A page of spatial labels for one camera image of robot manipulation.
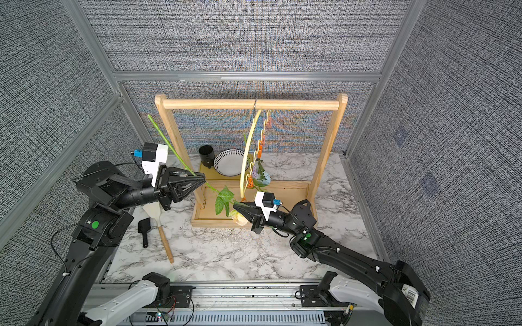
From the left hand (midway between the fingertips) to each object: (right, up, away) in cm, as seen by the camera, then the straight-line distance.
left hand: (205, 179), depth 48 cm
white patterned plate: (-4, +7, +68) cm, 69 cm away
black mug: (-16, +11, +61) cm, 64 cm away
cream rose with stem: (+14, -1, +42) cm, 44 cm away
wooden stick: (-27, -29, +38) cm, 55 cm away
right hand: (+6, -7, +11) cm, 14 cm away
